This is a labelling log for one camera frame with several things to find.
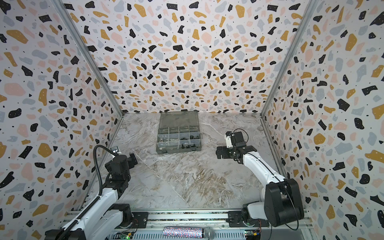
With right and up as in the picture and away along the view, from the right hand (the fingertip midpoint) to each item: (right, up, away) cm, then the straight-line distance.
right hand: (222, 148), depth 88 cm
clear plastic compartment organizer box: (-29, +10, +22) cm, 38 cm away
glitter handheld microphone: (-9, -35, -21) cm, 42 cm away
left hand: (-56, -3, -5) cm, 57 cm away
